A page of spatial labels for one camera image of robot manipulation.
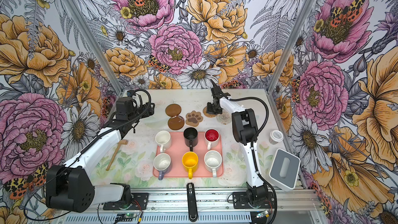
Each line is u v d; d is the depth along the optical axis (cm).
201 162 86
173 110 111
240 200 74
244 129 64
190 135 92
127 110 66
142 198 76
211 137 94
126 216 71
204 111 109
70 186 41
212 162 85
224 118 105
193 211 69
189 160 86
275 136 89
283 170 81
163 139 92
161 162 85
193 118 105
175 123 103
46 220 38
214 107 94
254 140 62
